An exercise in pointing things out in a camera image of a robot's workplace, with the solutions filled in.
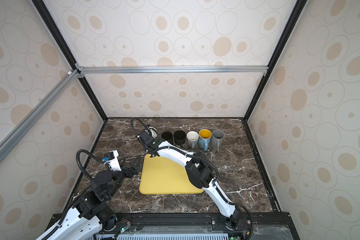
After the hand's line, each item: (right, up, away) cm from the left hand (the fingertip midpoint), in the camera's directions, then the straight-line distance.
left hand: (137, 156), depth 71 cm
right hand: (+2, +6, +23) cm, 23 cm away
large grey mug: (+44, +8, +24) cm, 51 cm away
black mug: (+12, +9, +26) cm, 30 cm away
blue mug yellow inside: (+36, +8, +24) cm, 44 cm away
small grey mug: (+28, +8, +29) cm, 41 cm away
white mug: (+6, +12, +9) cm, 16 cm away
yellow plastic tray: (+8, -15, +20) cm, 26 cm away
